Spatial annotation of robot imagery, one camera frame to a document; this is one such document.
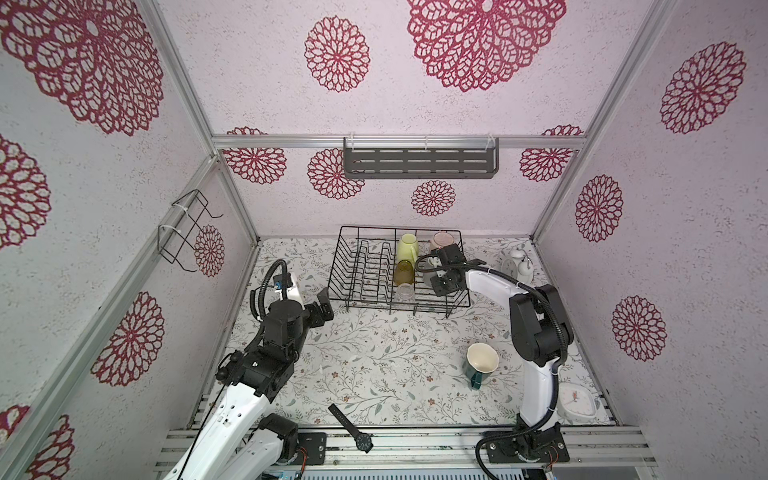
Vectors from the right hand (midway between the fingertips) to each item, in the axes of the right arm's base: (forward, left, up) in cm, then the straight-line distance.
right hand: (442, 280), depth 101 cm
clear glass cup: (-5, +13, 0) cm, 14 cm away
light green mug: (+9, +12, +6) cm, 16 cm away
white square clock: (-37, -32, -3) cm, 49 cm away
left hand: (-21, +37, +18) cm, 47 cm away
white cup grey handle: (-10, +6, +18) cm, 22 cm away
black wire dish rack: (+6, +23, 0) cm, 23 cm away
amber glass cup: (+1, +13, +3) cm, 13 cm away
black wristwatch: (-48, +23, -4) cm, 54 cm away
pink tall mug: (+12, 0, +8) cm, 14 cm away
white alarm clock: (+2, -24, +5) cm, 24 cm away
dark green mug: (-27, -9, -2) cm, 29 cm away
